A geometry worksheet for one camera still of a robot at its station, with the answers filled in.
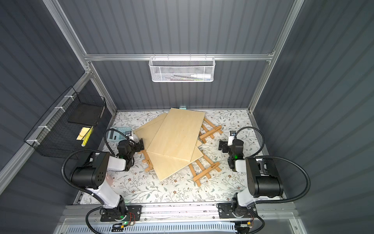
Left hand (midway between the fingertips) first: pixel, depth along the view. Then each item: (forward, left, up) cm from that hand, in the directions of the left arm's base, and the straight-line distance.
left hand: (136, 139), depth 96 cm
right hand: (-2, -62, +1) cm, 63 cm away
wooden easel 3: (-15, -9, -1) cm, 18 cm away
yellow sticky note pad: (-9, +19, +20) cm, 29 cm away
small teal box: (+34, -30, -3) cm, 46 cm away
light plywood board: (+3, -28, -1) cm, 28 cm away
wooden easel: (+9, -47, -5) cm, 48 cm away
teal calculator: (+6, +18, -3) cm, 19 cm away
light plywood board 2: (+10, -5, -4) cm, 12 cm away
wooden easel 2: (-21, -44, -3) cm, 49 cm away
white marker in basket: (+29, -43, +29) cm, 60 cm away
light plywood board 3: (-19, -21, -1) cm, 28 cm away
